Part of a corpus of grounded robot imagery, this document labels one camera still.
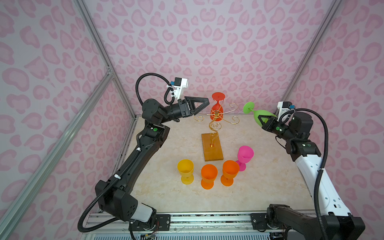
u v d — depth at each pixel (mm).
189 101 479
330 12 709
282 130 597
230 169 791
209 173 762
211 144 984
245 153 867
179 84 526
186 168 819
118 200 397
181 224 750
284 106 626
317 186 411
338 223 387
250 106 824
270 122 617
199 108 489
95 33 766
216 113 779
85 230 390
